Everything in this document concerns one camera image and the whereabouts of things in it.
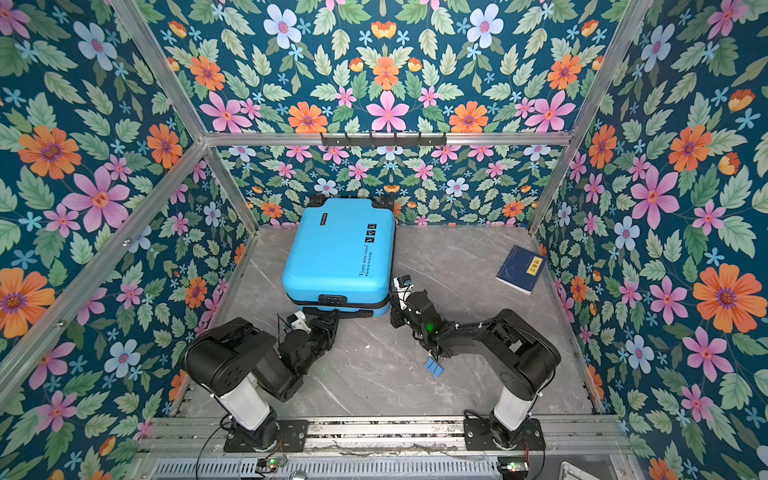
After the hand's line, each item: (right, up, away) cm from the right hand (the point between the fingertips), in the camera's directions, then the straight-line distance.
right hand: (392, 296), depth 90 cm
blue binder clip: (+12, -19, -7) cm, 24 cm away
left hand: (-14, -2, -5) cm, 15 cm away
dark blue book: (+46, +8, +15) cm, 49 cm away
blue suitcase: (-15, +13, -4) cm, 20 cm away
